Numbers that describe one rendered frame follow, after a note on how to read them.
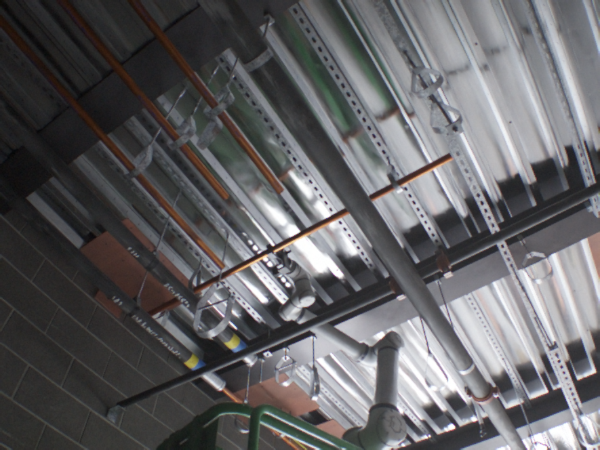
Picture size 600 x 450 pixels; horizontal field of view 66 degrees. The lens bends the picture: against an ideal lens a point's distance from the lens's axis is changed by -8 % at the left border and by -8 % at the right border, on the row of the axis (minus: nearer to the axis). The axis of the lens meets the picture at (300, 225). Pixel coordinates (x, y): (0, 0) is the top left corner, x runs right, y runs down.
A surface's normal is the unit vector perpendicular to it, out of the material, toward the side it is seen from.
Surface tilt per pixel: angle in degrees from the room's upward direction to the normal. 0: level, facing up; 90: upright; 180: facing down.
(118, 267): 180
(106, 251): 180
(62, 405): 90
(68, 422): 90
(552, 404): 90
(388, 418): 94
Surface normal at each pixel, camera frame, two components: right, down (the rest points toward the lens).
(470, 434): -0.54, -0.69
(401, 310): 0.00, 0.57
